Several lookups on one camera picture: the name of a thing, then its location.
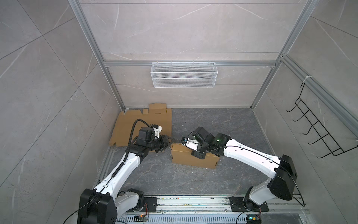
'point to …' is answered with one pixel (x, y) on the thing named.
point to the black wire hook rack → (325, 136)
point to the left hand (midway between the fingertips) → (173, 138)
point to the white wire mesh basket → (183, 75)
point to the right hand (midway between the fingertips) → (194, 146)
